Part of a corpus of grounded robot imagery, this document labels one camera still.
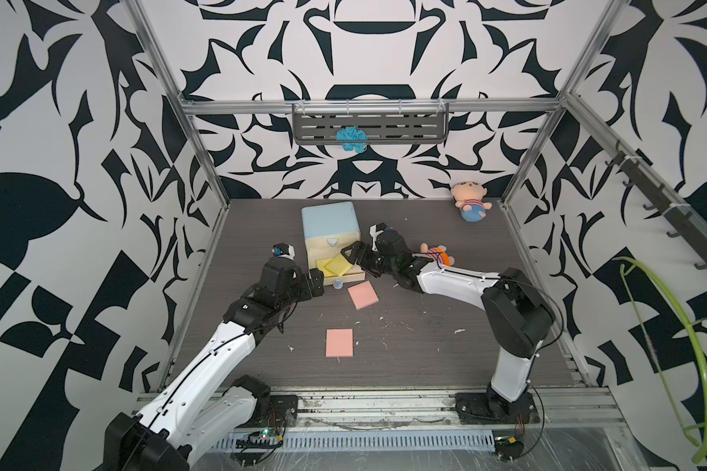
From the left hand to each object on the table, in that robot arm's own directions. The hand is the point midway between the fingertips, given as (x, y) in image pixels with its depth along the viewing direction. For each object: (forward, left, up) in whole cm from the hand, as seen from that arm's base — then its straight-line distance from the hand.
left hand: (307, 271), depth 80 cm
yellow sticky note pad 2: (+9, -3, -10) cm, 14 cm away
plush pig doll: (+11, -40, -11) cm, 43 cm away
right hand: (+9, -11, -3) cm, 14 cm away
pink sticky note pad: (+1, -16, -16) cm, 23 cm away
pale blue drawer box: (+16, -5, -2) cm, 17 cm away
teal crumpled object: (+37, -14, +16) cm, 43 cm away
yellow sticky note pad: (+8, -8, -10) cm, 15 cm away
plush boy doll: (+39, -58, -12) cm, 71 cm away
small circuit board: (-35, +8, -15) cm, 39 cm away
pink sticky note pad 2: (-13, -8, -18) cm, 23 cm away
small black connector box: (-39, -48, -19) cm, 65 cm away
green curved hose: (-7, -77, +9) cm, 78 cm away
